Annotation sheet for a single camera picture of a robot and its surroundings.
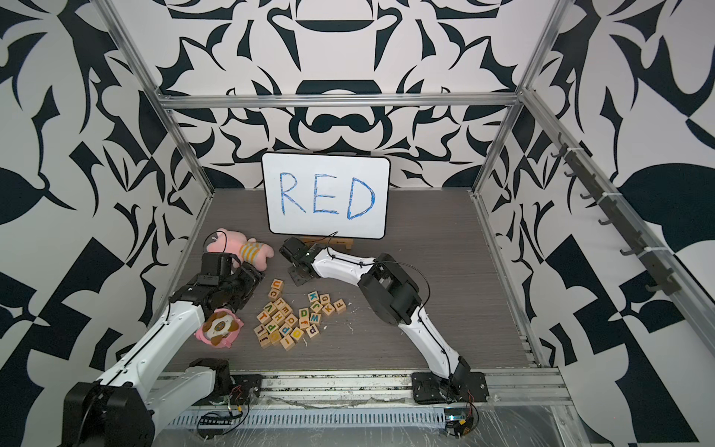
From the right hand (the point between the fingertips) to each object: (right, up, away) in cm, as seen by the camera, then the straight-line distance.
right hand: (301, 268), depth 97 cm
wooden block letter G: (+9, -8, -10) cm, 16 cm away
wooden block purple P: (+6, -16, -15) cm, 23 cm away
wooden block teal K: (+6, -7, -9) cm, 13 cm away
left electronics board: (-18, -37, -24) cm, 48 cm away
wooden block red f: (+4, -14, -13) cm, 20 cm away
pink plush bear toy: (-19, +6, -3) cm, 21 cm away
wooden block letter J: (+7, -10, -10) cm, 16 cm away
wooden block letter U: (-6, -4, -5) cm, 9 cm away
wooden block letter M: (+7, -13, -12) cm, 19 cm away
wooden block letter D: (+3, -11, -12) cm, 17 cm away
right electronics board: (+45, -34, -25) cm, 62 cm away
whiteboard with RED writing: (+9, +25, -3) cm, 27 cm away
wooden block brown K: (+10, -11, -10) cm, 18 cm away
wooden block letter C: (-7, -7, -8) cm, 13 cm away
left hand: (-11, 0, -11) cm, 15 cm away
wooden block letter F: (+14, -10, -10) cm, 20 cm away
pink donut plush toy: (-18, -13, -19) cm, 30 cm away
